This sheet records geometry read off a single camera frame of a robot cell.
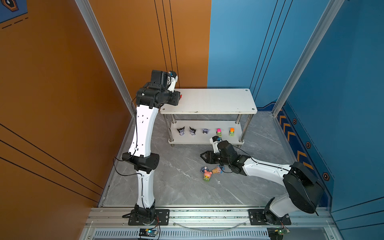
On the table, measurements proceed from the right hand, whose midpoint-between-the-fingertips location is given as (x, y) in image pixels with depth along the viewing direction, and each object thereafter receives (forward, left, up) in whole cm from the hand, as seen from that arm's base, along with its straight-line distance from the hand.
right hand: (201, 156), depth 84 cm
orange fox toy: (+23, +11, +24) cm, 35 cm away
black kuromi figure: (+18, +6, +1) cm, 19 cm away
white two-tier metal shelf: (+44, -18, -10) cm, 48 cm away
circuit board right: (-34, -36, -13) cm, 51 cm away
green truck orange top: (+19, -20, -2) cm, 28 cm away
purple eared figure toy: (+19, -3, -1) cm, 19 cm away
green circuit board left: (-34, +26, -12) cm, 44 cm away
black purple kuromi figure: (+17, +12, +2) cm, 21 cm away
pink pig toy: (-9, -3, -6) cm, 11 cm away
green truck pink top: (+20, -12, -3) cm, 24 cm away
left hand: (+20, +13, +28) cm, 37 cm away
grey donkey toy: (-4, -2, -8) cm, 9 cm away
